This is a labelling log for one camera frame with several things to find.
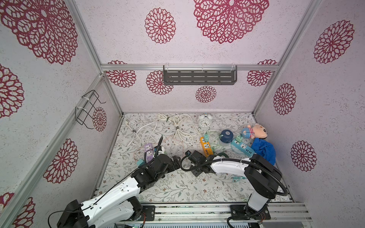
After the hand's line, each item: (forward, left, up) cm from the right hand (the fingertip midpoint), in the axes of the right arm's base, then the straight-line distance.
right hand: (193, 166), depth 91 cm
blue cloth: (+12, -45, +4) cm, 47 cm away
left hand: (-3, +11, +12) cm, 17 cm away
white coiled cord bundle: (+34, +6, -1) cm, 34 cm away
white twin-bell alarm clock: (+33, -9, +7) cm, 35 cm away
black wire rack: (+13, +59, +35) cm, 70 cm away
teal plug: (+19, -9, +6) cm, 21 cm away
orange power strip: (+13, -9, +2) cm, 16 cm away
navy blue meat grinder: (+17, -22, +8) cm, 29 cm away
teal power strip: (+12, -35, +2) cm, 37 cm away
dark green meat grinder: (+4, -17, +9) cm, 20 cm away
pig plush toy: (+24, -45, +6) cm, 51 cm away
